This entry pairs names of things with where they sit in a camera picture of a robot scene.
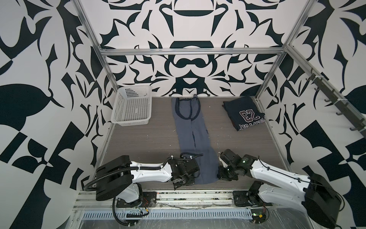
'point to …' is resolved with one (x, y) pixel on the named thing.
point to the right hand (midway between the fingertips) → (216, 176)
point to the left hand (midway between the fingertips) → (193, 180)
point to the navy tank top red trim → (243, 111)
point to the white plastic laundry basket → (132, 105)
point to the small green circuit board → (258, 218)
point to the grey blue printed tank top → (196, 139)
